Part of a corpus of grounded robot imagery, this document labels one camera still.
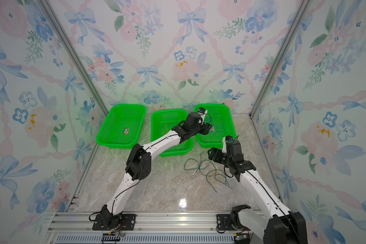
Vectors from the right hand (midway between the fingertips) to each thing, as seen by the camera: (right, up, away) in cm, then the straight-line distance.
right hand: (214, 152), depth 84 cm
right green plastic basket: (+2, +5, +22) cm, 23 cm away
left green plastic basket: (-63, +14, +29) cm, 71 cm away
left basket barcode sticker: (-59, +11, +26) cm, 66 cm away
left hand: (-1, +17, +7) cm, 18 cm away
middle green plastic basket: (-33, +19, +28) cm, 47 cm away
